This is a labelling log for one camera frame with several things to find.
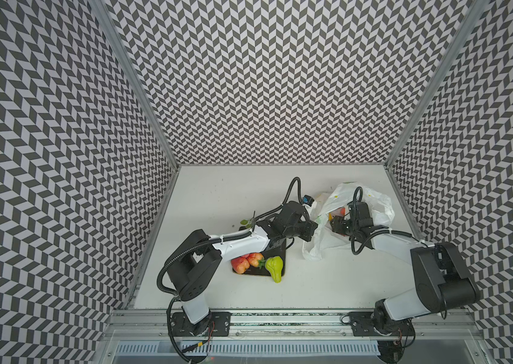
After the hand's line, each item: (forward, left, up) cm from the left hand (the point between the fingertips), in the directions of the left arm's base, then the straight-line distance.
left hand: (318, 227), depth 82 cm
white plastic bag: (-3, -2, -6) cm, 7 cm away
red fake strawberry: (-11, +29, -7) cm, 31 cm away
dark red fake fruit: (+3, -8, +6) cm, 11 cm away
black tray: (-14, +15, +12) cm, 24 cm away
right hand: (+6, -10, -11) cm, 16 cm away
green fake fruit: (-12, +16, -6) cm, 21 cm away
